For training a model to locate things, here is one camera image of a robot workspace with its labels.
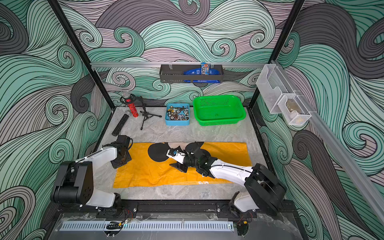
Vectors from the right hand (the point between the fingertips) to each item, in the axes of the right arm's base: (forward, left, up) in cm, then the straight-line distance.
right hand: (174, 158), depth 81 cm
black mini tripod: (+36, +24, -3) cm, 44 cm away
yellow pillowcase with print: (-2, +14, -7) cm, 16 cm away
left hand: (+3, +33, -8) cm, 34 cm away
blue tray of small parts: (+41, +1, -10) cm, 42 cm away
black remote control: (+27, +42, -7) cm, 50 cm away
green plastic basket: (+42, -31, -6) cm, 52 cm away
